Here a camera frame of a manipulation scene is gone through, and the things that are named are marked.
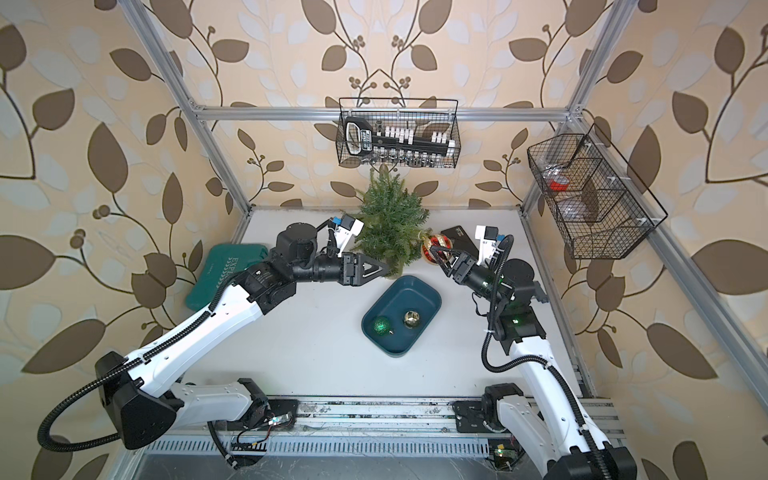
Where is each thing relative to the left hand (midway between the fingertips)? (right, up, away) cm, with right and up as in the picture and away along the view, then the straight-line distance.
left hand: (378, 264), depth 64 cm
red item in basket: (+49, +20, +19) cm, 56 cm away
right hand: (+13, +2, +5) cm, 14 cm away
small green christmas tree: (+3, +9, +9) cm, 13 cm away
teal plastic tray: (+5, -19, +27) cm, 33 cm away
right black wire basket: (+56, +14, +12) cm, 59 cm away
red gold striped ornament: (+13, +5, +3) cm, 14 cm away
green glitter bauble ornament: (0, -20, +21) cm, 29 cm away
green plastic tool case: (-55, -3, +35) cm, 65 cm away
